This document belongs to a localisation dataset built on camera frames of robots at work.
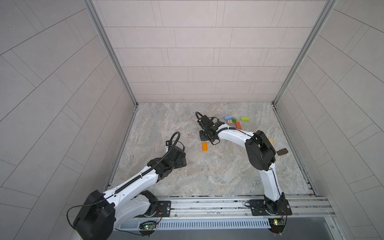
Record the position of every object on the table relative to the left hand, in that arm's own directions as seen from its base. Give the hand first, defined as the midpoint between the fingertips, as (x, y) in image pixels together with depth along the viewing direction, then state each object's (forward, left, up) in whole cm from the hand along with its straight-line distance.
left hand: (181, 157), depth 84 cm
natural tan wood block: (+13, -57, -3) cm, 58 cm away
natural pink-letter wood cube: (+28, -31, -3) cm, 43 cm away
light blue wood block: (+33, -31, -5) cm, 45 cm away
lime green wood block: (+32, -44, -5) cm, 54 cm away
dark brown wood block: (+6, -61, -4) cm, 62 cm away
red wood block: (+25, -37, -3) cm, 45 cm away
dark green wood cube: (+30, -35, -3) cm, 46 cm away
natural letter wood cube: (+16, -3, -2) cm, 17 cm away
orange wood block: (+9, -13, -4) cm, 17 cm away
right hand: (+16, -12, -3) cm, 20 cm away
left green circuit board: (-32, +11, 0) cm, 34 cm away
